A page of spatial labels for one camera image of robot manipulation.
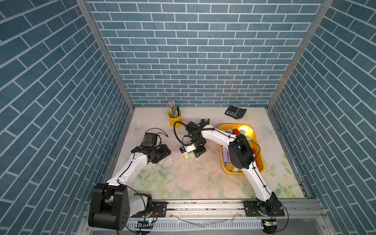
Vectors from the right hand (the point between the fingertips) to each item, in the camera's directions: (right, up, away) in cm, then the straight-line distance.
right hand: (197, 151), depth 96 cm
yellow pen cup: (-17, +20, +5) cm, 27 cm away
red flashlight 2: (+37, 0, -3) cm, 37 cm away
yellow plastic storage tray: (+37, +13, +5) cm, 39 cm away
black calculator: (+31, +26, +19) cm, 45 cm away
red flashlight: (+28, +12, +6) cm, 31 cm away
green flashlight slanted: (-5, -1, -7) cm, 8 cm away
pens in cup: (-16, +27, +6) cm, 32 cm away
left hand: (-16, +1, -10) cm, 19 cm away
